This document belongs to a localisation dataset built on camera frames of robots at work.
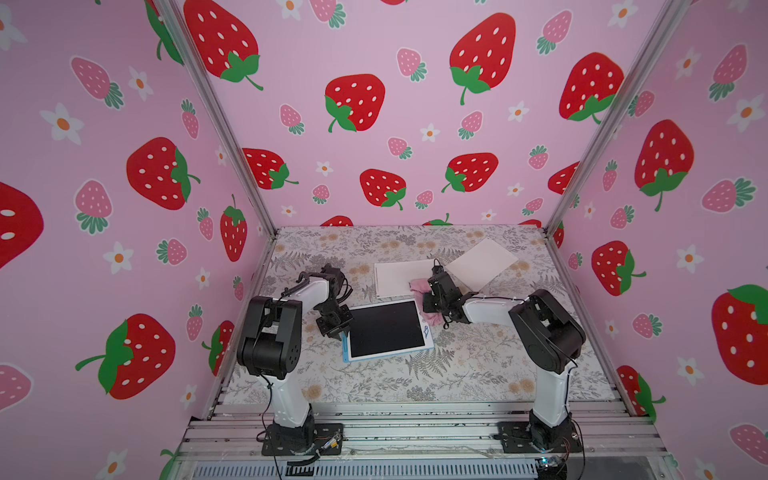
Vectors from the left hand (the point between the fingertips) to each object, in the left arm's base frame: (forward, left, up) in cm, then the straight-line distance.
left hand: (350, 333), depth 93 cm
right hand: (+13, -27, +1) cm, 30 cm away
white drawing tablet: (+22, -13, 0) cm, 25 cm away
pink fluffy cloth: (+14, -22, +6) cm, 27 cm away
